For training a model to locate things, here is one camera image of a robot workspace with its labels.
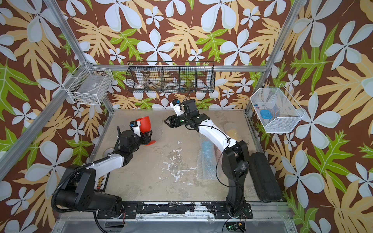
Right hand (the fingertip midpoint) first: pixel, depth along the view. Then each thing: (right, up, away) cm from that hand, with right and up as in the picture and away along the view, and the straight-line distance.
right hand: (168, 119), depth 84 cm
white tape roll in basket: (0, +24, +14) cm, 28 cm away
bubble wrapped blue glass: (+22, -29, -2) cm, 37 cm away
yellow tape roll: (-41, -21, +9) cm, 47 cm away
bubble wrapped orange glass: (+31, -22, +6) cm, 39 cm away
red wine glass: (-14, -5, -1) cm, 14 cm away
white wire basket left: (-49, +21, +2) cm, 53 cm away
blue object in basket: (+56, +3, -2) cm, 56 cm away
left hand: (-13, -6, +5) cm, 15 cm away
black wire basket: (+1, +29, +12) cm, 32 cm away
